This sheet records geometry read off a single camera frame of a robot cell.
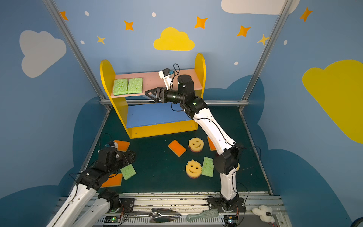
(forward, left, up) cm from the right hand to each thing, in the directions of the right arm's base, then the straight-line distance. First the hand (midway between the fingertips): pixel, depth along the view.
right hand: (149, 91), depth 64 cm
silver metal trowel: (-43, -5, -44) cm, 62 cm away
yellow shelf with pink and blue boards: (+14, +14, -33) cm, 39 cm away
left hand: (-17, +14, -32) cm, 39 cm away
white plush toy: (-39, -59, -43) cm, 83 cm away
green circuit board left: (-46, +18, -46) cm, 68 cm away
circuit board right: (-43, -42, -47) cm, 77 cm away
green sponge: (-22, +17, -44) cm, 52 cm away
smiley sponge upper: (-2, -24, -44) cm, 50 cm away
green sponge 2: (-16, -32, -46) cm, 58 cm away
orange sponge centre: (-4, -11, -46) cm, 47 cm away
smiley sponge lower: (-19, -23, -44) cm, 53 cm away
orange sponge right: (0, -35, -45) cm, 57 cm away
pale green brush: (-41, -29, -45) cm, 68 cm away
